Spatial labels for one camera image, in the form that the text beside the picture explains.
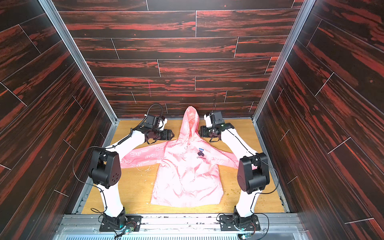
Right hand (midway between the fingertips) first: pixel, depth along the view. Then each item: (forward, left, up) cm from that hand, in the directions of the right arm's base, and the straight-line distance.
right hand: (205, 131), depth 93 cm
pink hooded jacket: (-20, +11, -14) cm, 27 cm away
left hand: (-1, +22, -3) cm, 22 cm away
